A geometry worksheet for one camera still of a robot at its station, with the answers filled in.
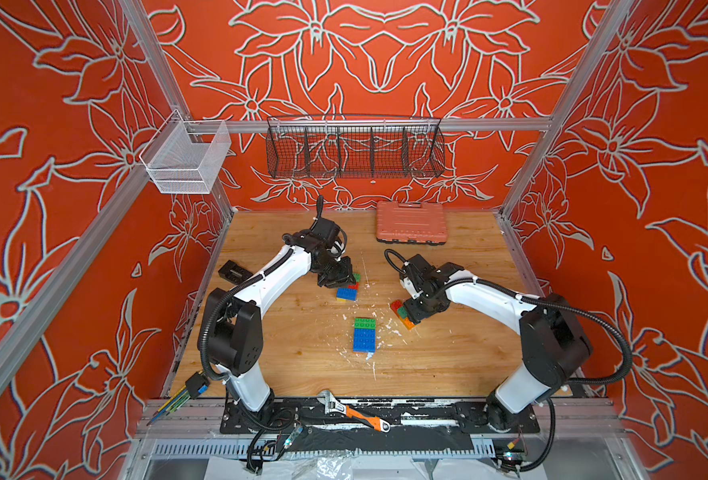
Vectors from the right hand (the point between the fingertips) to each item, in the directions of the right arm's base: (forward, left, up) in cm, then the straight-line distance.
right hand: (416, 309), depth 88 cm
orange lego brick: (-3, +3, -3) cm, 5 cm away
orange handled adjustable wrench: (-26, +23, -4) cm, 35 cm away
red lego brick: (+3, +19, +8) cm, 21 cm away
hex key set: (-22, +61, -3) cm, 65 cm away
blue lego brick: (+5, +20, -1) cm, 21 cm away
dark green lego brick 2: (-4, +5, +5) cm, 8 cm away
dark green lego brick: (+5, +18, +10) cm, 21 cm away
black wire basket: (+46, +19, +26) cm, 56 cm away
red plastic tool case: (+35, -6, 0) cm, 36 cm away
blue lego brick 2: (-8, +16, -1) cm, 18 cm away
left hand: (+5, +19, +9) cm, 21 cm away
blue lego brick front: (-11, +16, -1) cm, 19 cm away
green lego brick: (-5, +16, 0) cm, 16 cm away
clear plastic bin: (+38, +73, +29) cm, 87 cm away
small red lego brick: (+3, +6, -3) cm, 7 cm away
